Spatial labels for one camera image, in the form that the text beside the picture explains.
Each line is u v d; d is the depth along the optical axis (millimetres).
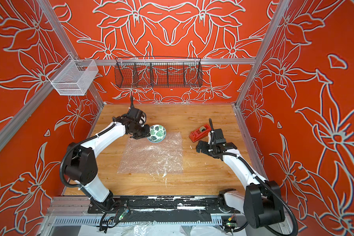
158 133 899
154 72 1002
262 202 405
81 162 451
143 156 899
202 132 949
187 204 743
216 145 623
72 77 908
